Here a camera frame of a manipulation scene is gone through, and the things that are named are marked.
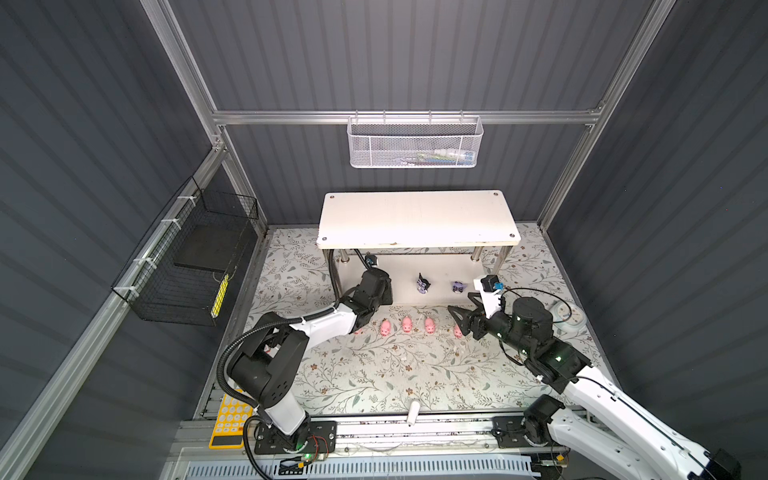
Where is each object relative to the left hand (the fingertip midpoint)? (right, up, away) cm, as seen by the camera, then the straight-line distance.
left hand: (383, 283), depth 93 cm
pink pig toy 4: (+18, -9, -24) cm, 31 cm away
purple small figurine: (+23, -1, -2) cm, 23 cm away
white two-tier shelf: (+12, +12, -22) cm, 28 cm away
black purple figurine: (+12, 0, -3) cm, 12 cm away
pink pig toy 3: (+14, -13, -1) cm, 19 cm away
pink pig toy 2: (+7, -13, -1) cm, 15 cm away
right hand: (+20, -3, -19) cm, 28 cm away
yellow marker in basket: (-37, -2, -26) cm, 45 cm away
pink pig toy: (+1, -13, -1) cm, 14 cm away
